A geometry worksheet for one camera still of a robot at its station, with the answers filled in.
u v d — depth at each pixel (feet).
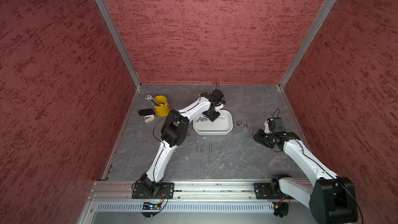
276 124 2.21
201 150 2.86
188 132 2.54
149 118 3.35
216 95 2.67
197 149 2.87
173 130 1.96
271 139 2.38
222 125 3.20
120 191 2.49
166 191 2.48
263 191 2.42
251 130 3.11
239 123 3.21
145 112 3.38
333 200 1.30
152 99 3.00
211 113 2.85
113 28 2.87
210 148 2.88
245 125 3.20
